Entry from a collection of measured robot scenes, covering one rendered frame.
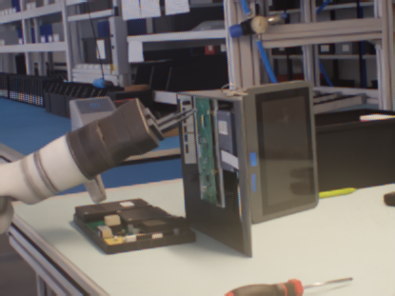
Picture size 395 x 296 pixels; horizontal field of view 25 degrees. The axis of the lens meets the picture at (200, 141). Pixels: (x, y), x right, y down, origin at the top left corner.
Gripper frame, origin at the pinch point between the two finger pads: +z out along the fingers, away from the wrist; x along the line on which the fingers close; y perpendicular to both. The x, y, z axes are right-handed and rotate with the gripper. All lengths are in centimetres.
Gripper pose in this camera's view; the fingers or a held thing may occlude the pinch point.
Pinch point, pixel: (193, 110)
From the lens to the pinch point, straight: 133.6
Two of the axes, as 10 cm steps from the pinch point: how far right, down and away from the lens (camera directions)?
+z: 8.9, -4.4, -1.2
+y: -3.4, -4.7, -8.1
